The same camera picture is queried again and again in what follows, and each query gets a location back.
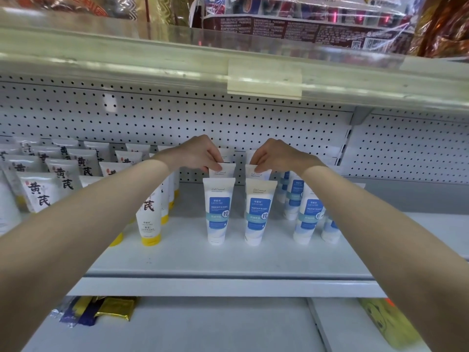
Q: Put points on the yellow snack bag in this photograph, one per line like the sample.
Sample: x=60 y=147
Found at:
x=388 y=322

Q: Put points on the person's left forearm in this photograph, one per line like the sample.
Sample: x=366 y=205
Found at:
x=55 y=245

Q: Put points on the person's left hand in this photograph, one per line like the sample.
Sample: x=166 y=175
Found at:
x=199 y=153

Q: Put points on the person's right forearm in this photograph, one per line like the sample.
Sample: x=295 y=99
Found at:
x=403 y=260

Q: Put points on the person's right hand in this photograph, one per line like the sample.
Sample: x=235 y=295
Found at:
x=285 y=157

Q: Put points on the gold snack packet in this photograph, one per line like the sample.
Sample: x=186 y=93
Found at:
x=81 y=303
x=115 y=309

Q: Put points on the white tube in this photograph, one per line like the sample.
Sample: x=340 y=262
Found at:
x=227 y=171
x=264 y=175

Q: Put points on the group of blue-labelled white tubes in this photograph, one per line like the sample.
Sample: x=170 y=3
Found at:
x=218 y=216

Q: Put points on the blue snack packet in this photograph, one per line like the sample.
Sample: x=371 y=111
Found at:
x=78 y=315

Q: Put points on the row of yellow cap tubes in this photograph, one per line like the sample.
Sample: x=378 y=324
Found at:
x=40 y=194

